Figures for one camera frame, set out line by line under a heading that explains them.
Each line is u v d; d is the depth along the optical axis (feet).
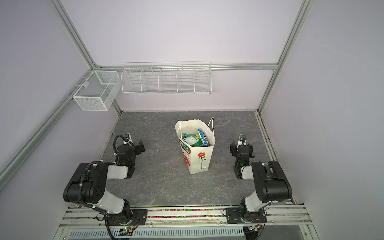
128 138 2.64
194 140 2.64
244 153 2.28
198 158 2.49
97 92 3.26
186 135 2.99
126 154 2.37
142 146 2.85
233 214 2.42
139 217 2.42
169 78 3.22
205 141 2.59
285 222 2.39
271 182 1.52
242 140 2.63
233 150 2.85
